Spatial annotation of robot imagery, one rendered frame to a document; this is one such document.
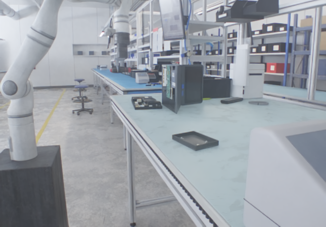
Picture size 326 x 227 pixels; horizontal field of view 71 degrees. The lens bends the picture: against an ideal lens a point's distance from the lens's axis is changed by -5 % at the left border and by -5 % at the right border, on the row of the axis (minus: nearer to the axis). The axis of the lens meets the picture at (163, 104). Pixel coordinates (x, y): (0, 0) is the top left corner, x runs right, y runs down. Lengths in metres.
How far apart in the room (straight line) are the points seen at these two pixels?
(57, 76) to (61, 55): 1.03
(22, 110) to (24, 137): 0.11
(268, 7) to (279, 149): 1.16
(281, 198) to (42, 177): 0.84
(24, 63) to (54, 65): 11.36
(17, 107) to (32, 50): 0.23
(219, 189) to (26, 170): 0.73
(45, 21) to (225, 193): 0.80
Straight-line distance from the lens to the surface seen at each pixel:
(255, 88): 1.56
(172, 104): 1.24
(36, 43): 0.95
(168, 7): 2.51
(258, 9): 1.35
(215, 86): 1.49
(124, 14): 1.17
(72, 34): 12.33
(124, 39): 1.14
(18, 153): 1.06
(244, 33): 1.76
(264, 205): 0.32
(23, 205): 1.06
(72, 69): 12.27
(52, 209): 1.06
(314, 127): 0.34
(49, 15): 0.97
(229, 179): 0.49
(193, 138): 0.70
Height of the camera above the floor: 1.22
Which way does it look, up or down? 10 degrees down
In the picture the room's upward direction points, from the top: straight up
